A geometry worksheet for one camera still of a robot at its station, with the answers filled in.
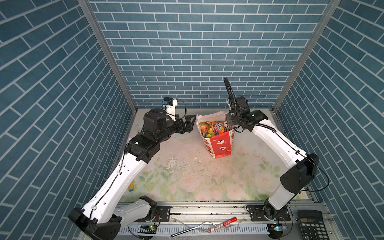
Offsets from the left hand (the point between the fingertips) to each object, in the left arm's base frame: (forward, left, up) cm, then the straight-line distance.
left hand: (189, 116), depth 65 cm
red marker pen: (-36, -16, -37) cm, 54 cm away
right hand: (+12, -23, -11) cm, 28 cm away
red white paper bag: (-2, -17, -22) cm, 28 cm away
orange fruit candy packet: (+8, -11, -19) cm, 24 cm away
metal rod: (-37, -2, -37) cm, 53 cm away
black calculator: (-37, -58, -35) cm, 77 cm away
